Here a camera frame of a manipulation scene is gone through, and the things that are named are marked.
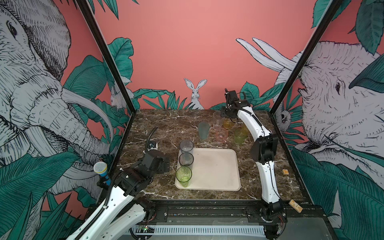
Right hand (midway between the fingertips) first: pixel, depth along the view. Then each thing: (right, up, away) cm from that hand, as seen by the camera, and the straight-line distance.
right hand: (223, 110), depth 97 cm
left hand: (-36, -26, -25) cm, 51 cm away
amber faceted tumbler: (+5, -9, +7) cm, 12 cm away
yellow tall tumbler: (+5, -12, -28) cm, 31 cm away
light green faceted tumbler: (-25, -38, -15) cm, 47 cm away
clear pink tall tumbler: (-2, -6, +11) cm, 13 cm away
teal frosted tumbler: (-13, -11, +6) cm, 18 cm away
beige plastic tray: (-6, -38, -5) cm, 38 cm away
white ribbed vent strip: (+2, -60, -27) cm, 66 cm away
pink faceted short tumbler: (0, -16, +7) cm, 18 cm away
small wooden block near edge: (+36, -38, -9) cm, 53 cm away
